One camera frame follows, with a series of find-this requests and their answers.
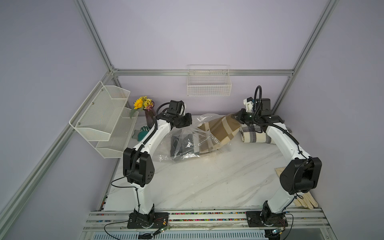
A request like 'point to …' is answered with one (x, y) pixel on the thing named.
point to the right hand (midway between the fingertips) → (232, 117)
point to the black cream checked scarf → (182, 146)
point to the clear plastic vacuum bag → (164, 156)
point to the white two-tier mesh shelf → (104, 119)
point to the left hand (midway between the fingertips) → (191, 122)
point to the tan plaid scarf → (212, 134)
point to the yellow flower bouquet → (142, 103)
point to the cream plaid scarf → (254, 133)
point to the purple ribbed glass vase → (150, 113)
